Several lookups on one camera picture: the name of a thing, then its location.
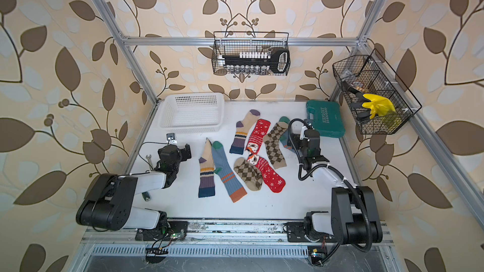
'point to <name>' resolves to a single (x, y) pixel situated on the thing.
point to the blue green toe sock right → (285, 140)
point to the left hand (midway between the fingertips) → (174, 144)
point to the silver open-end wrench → (150, 164)
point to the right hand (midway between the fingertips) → (300, 135)
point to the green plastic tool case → (326, 116)
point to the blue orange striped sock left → (224, 167)
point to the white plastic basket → (192, 113)
